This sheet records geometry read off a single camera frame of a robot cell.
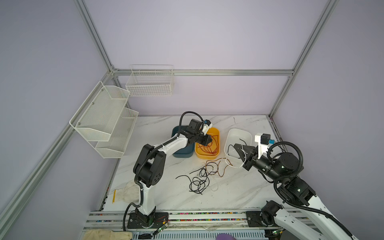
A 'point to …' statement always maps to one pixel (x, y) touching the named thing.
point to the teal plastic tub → (187, 151)
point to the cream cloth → (107, 234)
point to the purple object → (225, 236)
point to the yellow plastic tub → (201, 154)
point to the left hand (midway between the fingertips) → (210, 140)
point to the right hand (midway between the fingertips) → (234, 146)
